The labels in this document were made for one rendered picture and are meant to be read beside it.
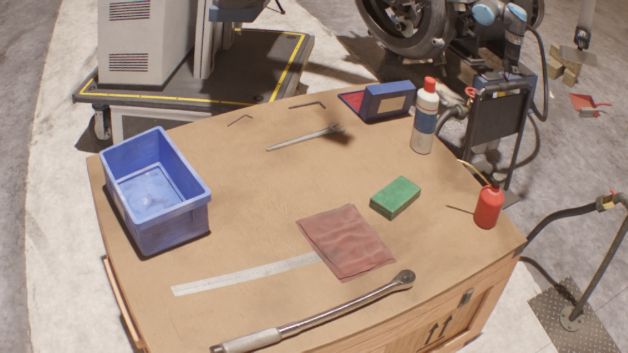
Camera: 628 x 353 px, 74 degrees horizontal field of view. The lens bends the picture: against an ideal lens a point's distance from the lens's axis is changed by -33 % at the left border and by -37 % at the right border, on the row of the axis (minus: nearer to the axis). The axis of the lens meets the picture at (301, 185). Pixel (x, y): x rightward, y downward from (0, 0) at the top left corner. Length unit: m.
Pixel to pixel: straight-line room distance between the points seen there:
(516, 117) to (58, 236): 1.85
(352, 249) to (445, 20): 1.32
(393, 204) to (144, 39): 1.11
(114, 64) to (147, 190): 0.86
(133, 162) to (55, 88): 1.74
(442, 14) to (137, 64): 1.25
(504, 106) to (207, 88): 1.10
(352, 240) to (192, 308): 0.39
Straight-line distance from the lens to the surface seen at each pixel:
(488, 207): 1.40
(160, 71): 2.11
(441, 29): 2.38
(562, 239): 2.34
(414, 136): 1.60
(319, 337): 1.15
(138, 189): 1.45
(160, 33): 2.03
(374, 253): 1.29
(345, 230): 1.32
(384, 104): 1.68
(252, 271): 1.25
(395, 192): 1.43
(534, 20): 3.22
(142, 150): 1.47
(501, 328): 1.87
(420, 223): 1.41
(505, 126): 2.15
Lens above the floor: 1.40
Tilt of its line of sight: 40 degrees down
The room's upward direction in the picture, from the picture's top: 5 degrees clockwise
